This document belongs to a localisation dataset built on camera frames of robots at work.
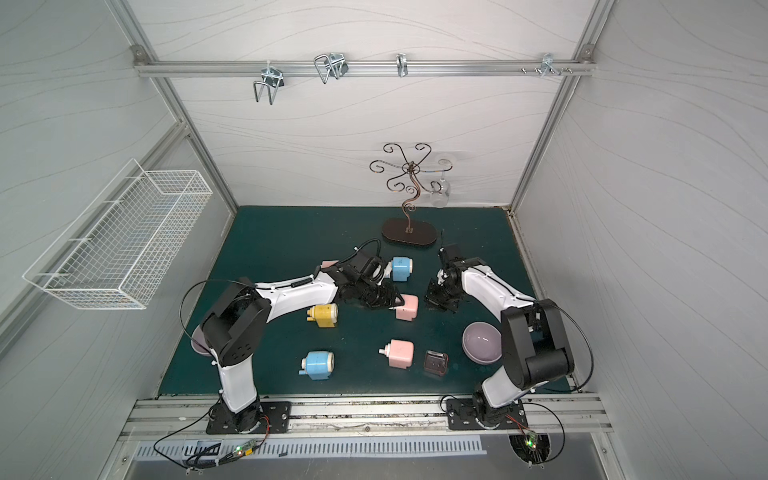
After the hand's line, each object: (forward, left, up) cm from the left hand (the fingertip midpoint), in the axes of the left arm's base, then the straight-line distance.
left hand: (401, 306), depth 85 cm
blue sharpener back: (+14, 0, -1) cm, 14 cm away
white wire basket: (+1, +67, +24) cm, 71 cm away
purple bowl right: (-8, -23, -5) cm, 25 cm away
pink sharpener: (+15, +24, 0) cm, 28 cm away
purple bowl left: (-9, +57, -2) cm, 57 cm away
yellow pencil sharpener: (-3, +21, 0) cm, 22 cm away
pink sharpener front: (-13, 0, -1) cm, 13 cm away
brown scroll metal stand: (+33, +1, -5) cm, 34 cm away
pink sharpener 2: (0, -2, -2) cm, 3 cm away
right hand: (+2, -8, -3) cm, 9 cm away
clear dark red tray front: (-14, -10, -7) cm, 18 cm away
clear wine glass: (+38, -13, +10) cm, 42 cm away
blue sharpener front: (-17, +21, 0) cm, 27 cm away
